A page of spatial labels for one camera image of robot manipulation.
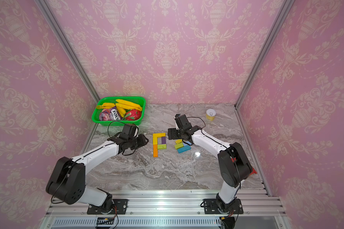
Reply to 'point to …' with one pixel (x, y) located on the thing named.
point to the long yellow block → (155, 135)
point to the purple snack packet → (110, 114)
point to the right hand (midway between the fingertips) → (164, 147)
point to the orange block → (155, 150)
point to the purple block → (163, 140)
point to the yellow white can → (210, 114)
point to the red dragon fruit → (133, 115)
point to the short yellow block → (155, 140)
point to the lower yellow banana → (122, 111)
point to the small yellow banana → (106, 106)
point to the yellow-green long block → (178, 140)
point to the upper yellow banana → (125, 104)
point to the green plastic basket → (95, 115)
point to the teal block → (184, 149)
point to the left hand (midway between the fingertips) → (150, 149)
